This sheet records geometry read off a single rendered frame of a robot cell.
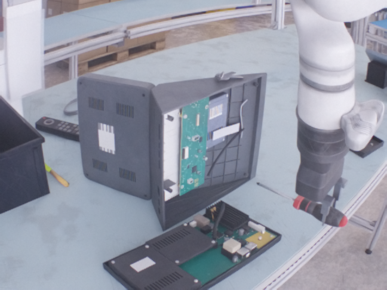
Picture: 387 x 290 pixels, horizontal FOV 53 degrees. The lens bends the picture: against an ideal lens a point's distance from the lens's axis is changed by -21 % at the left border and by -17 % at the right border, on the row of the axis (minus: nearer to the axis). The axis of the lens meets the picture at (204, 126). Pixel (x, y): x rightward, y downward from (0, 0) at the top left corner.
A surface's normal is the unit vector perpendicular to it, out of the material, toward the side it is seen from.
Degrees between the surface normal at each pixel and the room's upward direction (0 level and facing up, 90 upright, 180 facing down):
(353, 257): 0
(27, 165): 90
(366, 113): 14
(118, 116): 90
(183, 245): 0
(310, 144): 103
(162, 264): 0
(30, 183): 90
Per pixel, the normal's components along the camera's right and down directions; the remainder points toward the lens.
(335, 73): 0.04, 0.58
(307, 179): -0.65, 0.19
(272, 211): 0.05, -0.89
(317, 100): -0.54, 0.41
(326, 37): -0.18, -0.64
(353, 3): 0.39, 0.58
